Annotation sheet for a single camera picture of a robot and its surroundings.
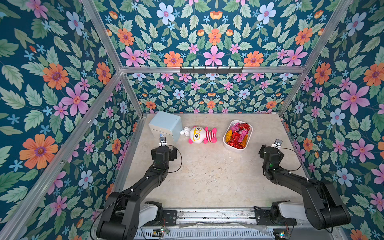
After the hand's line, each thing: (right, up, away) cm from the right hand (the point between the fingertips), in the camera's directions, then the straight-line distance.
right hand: (271, 147), depth 89 cm
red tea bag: (-20, +6, +7) cm, 22 cm away
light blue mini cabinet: (-67, +15, +9) cm, 69 cm away
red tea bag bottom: (-19, 0, +7) cm, 21 cm away
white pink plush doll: (-45, +7, +9) cm, 46 cm away
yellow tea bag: (-25, +7, +7) cm, 27 cm away
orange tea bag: (-14, +3, +10) cm, 17 cm away
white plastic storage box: (-10, +7, +12) cm, 17 cm away
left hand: (-64, 0, 0) cm, 64 cm away
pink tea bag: (-18, +12, +16) cm, 27 cm away
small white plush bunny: (-54, +9, +14) cm, 57 cm away
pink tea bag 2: (-14, +8, +12) cm, 20 cm away
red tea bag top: (-12, +13, +15) cm, 23 cm away
